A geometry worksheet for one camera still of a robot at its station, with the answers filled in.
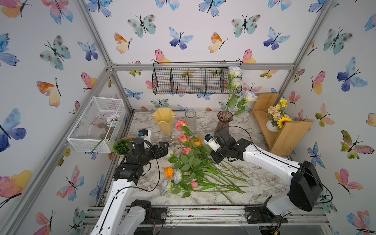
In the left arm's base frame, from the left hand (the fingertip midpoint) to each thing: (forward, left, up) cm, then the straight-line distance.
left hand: (162, 143), depth 76 cm
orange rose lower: (-8, -2, -17) cm, 19 cm away
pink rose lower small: (-14, -16, -20) cm, 29 cm away
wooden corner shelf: (+4, -69, -6) cm, 69 cm away
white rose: (-11, -7, -16) cm, 21 cm away
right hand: (-1, -27, -8) cm, 28 cm away
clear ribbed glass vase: (+23, -15, -5) cm, 28 cm away
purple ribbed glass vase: (+19, -33, -9) cm, 39 cm away
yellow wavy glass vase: (+23, +2, -4) cm, 23 cm away
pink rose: (+14, -9, -1) cm, 17 cm away
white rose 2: (-16, -1, -17) cm, 23 cm away
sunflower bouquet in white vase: (+16, -65, +1) cm, 67 cm away
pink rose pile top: (+13, -10, -14) cm, 22 cm away
